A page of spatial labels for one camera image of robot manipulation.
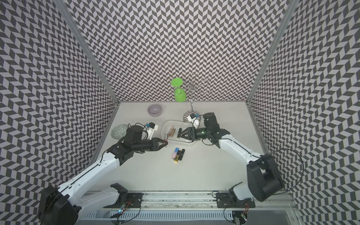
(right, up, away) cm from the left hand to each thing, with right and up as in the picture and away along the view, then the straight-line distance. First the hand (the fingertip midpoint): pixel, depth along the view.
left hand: (166, 145), depth 75 cm
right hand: (+8, +4, +1) cm, 9 cm away
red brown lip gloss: (-4, 0, +26) cm, 26 cm away
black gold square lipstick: (+5, -10, +12) cm, 16 cm away
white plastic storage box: (0, +7, +27) cm, 28 cm away
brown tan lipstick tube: (+1, +4, +24) cm, 24 cm away
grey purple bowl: (-14, +19, +33) cm, 41 cm away
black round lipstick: (+8, -9, +13) cm, 18 cm away
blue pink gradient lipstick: (+4, -8, +14) cm, 17 cm away
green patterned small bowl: (-37, +4, +24) cm, 45 cm away
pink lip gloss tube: (0, +4, +24) cm, 24 cm away
